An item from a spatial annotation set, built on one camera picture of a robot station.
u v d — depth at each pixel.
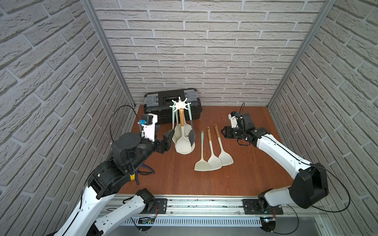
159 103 0.97
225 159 0.88
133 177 0.81
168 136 0.49
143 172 0.85
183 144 0.83
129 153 0.37
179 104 0.66
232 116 0.76
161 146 0.48
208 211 0.74
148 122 0.44
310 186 0.42
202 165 0.86
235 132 0.72
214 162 0.89
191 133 0.88
